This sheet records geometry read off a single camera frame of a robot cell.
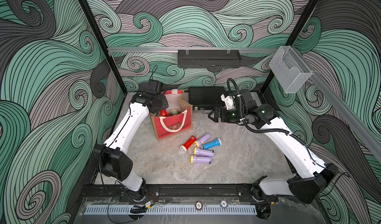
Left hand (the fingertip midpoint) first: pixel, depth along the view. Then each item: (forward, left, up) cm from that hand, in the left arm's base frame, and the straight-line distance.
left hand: (163, 102), depth 80 cm
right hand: (-11, -27, +2) cm, 29 cm away
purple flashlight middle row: (-19, -19, -21) cm, 34 cm away
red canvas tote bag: (-8, -7, -4) cm, 11 cm away
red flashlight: (-6, -1, -2) cm, 6 cm away
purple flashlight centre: (-14, -20, -22) cm, 33 cm away
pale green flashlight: (+7, -5, -17) cm, 19 cm away
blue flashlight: (-15, -28, -22) cm, 39 cm away
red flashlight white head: (-17, -12, -21) cm, 30 cm away
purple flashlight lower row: (-24, -21, -22) cm, 39 cm away
